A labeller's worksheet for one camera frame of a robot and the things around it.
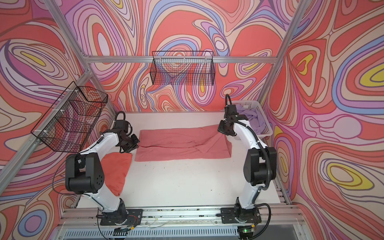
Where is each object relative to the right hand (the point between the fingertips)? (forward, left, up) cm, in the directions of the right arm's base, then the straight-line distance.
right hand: (224, 133), depth 92 cm
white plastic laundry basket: (+30, -29, -4) cm, 42 cm away
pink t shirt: (+1, +27, -12) cm, 29 cm away
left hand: (-3, +52, -5) cm, 53 cm away
